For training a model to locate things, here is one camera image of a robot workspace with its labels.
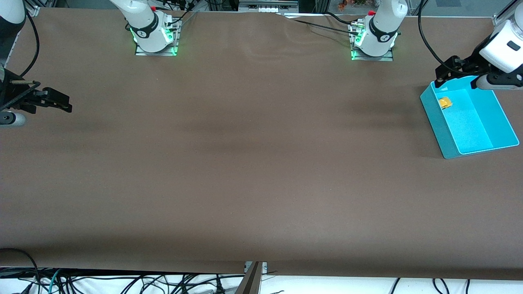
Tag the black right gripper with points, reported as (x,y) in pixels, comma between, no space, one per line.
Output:
(9,93)

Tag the turquoise plastic bin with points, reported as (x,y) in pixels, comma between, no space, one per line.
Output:
(478,126)

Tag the small orange background object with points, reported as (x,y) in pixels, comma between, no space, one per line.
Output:
(342,5)

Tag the aluminium frame corner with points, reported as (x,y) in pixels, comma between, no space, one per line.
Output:
(32,11)
(499,19)

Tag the yellow beetle toy car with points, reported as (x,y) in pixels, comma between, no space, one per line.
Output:
(445,103)

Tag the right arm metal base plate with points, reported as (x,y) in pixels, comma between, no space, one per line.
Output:
(141,52)

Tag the dark table support post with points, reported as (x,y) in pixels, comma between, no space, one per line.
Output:
(250,281)

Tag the white power strip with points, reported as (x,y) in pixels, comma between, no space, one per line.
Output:
(267,9)

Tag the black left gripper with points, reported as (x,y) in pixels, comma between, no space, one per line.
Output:
(467,65)

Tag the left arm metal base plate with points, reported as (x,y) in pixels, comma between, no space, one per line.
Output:
(386,58)

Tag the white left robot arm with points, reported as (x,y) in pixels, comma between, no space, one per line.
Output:
(384,24)

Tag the silver table edge bracket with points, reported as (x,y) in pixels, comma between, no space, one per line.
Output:
(264,267)

